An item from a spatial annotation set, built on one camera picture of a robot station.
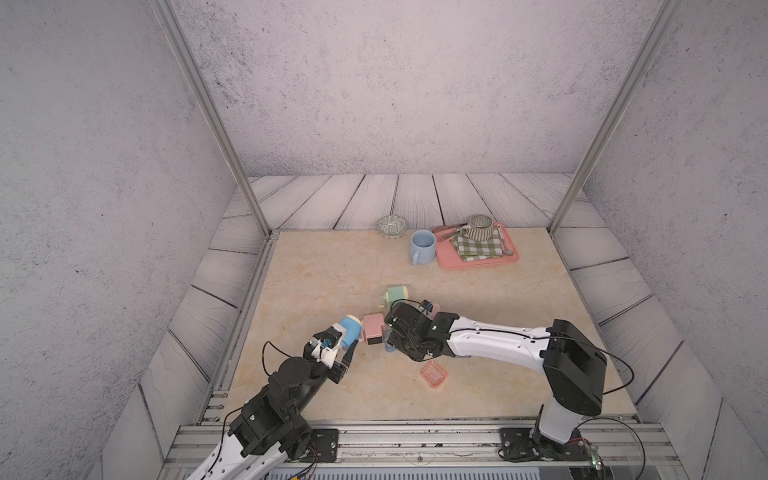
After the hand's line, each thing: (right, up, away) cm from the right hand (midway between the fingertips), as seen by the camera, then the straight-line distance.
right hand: (391, 342), depth 83 cm
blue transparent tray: (-1, +1, -7) cm, 7 cm away
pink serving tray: (+21, +22, +31) cm, 43 cm away
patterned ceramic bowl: (0, +35, +40) cm, 53 cm away
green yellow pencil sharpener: (0, +11, +13) cm, 17 cm away
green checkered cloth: (+30, +25, +30) cm, 50 cm away
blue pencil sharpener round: (-9, +6, -11) cm, 16 cm away
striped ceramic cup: (+32, +33, +29) cm, 55 cm away
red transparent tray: (+12, -10, +2) cm, 15 cm away
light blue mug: (+11, +27, +24) cm, 38 cm away
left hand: (-10, +4, -10) cm, 15 cm away
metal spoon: (+42, +25, +31) cm, 58 cm away
